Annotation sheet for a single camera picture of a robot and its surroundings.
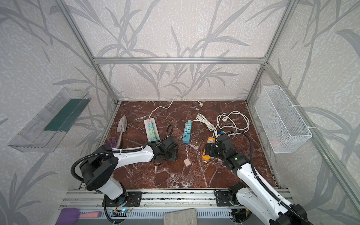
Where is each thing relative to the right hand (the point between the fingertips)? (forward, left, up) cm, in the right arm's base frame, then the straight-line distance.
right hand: (210, 144), depth 82 cm
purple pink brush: (-33, +73, -11) cm, 81 cm away
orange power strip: (+8, -2, -9) cm, 12 cm away
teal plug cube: (+19, +12, -4) cm, 23 cm away
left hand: (-2, +21, -10) cm, 24 cm away
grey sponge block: (-34, +15, -8) cm, 38 cm away
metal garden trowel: (+19, +62, -10) cm, 66 cm away
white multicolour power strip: (+17, +37, -8) cm, 41 cm away
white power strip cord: (+43, +3, -10) cm, 45 cm away
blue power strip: (+10, +14, -9) cm, 19 cm away
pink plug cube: (+21, +41, -4) cm, 46 cm away
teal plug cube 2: (+13, +13, -4) cm, 19 cm away
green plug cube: (+13, +38, -4) cm, 40 cm away
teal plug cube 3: (+17, +40, -4) cm, 43 cm away
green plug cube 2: (+9, +37, -4) cm, 38 cm away
